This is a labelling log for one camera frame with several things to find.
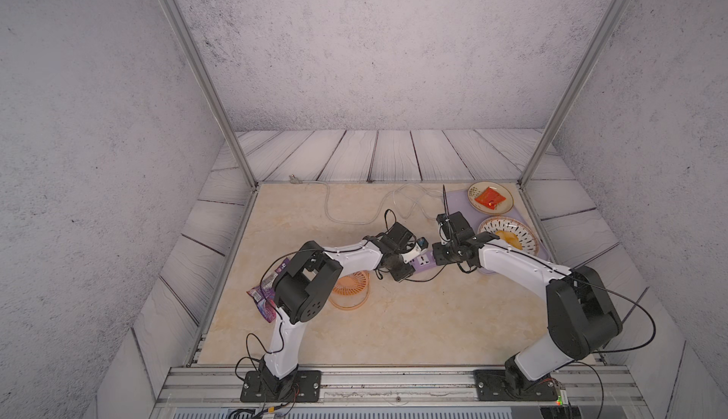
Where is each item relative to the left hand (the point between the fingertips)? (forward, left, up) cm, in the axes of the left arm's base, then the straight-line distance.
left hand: (410, 267), depth 95 cm
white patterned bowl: (+12, -41, +2) cm, 43 cm away
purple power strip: (+1, -4, +2) cm, 5 cm away
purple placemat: (+29, -23, 0) cm, 37 cm away
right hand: (+2, -9, +7) cm, 11 cm away
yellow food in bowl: (+9, -35, +3) cm, 37 cm away
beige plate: (+24, -39, +1) cm, 46 cm away
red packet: (+30, -35, +2) cm, 46 cm away
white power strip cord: (+38, -2, -2) cm, 38 cm away
